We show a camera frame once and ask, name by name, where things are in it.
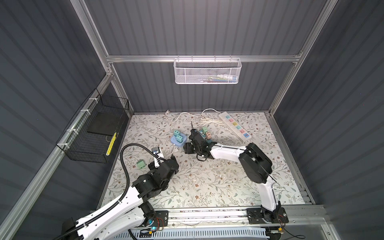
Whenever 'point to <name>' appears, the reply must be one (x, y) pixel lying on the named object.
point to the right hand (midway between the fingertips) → (188, 147)
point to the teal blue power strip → (209, 141)
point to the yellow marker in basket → (110, 147)
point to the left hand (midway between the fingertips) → (167, 158)
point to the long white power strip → (240, 131)
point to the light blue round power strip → (175, 142)
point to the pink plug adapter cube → (208, 135)
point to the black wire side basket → (89, 138)
